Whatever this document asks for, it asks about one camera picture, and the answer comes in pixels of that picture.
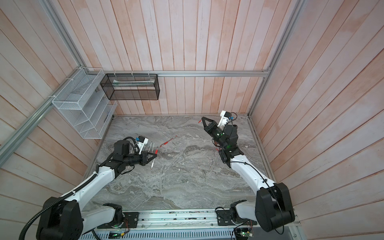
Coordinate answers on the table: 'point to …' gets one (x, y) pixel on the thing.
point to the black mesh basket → (131, 86)
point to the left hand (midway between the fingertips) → (155, 158)
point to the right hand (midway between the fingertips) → (201, 118)
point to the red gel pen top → (167, 141)
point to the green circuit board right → (242, 233)
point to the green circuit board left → (114, 234)
